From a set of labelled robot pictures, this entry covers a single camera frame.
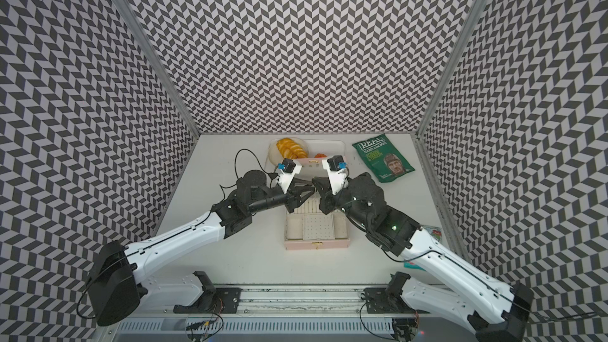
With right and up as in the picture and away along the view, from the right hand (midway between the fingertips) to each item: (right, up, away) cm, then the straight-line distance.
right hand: (315, 185), depth 66 cm
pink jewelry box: (-2, -17, +15) cm, 23 cm away
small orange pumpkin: (+2, +8, +39) cm, 40 cm away
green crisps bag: (+32, +8, +40) cm, 51 cm away
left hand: (-1, -2, +5) cm, 5 cm away
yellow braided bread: (-12, +11, +42) cm, 45 cm away
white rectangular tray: (+7, +12, +49) cm, 51 cm away
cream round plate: (-19, +9, +41) cm, 46 cm away
